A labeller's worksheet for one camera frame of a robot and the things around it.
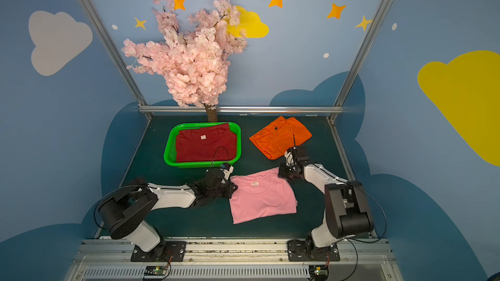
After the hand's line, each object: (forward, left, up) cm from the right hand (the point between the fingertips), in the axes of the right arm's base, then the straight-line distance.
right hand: (282, 171), depth 94 cm
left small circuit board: (-43, +48, -4) cm, 65 cm away
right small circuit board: (-39, -13, -6) cm, 42 cm away
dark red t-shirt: (+16, +38, -1) cm, 41 cm away
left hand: (-8, +21, -1) cm, 22 cm away
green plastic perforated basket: (+7, +57, +5) cm, 58 cm away
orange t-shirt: (+25, -1, -4) cm, 26 cm away
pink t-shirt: (-12, +9, -3) cm, 15 cm away
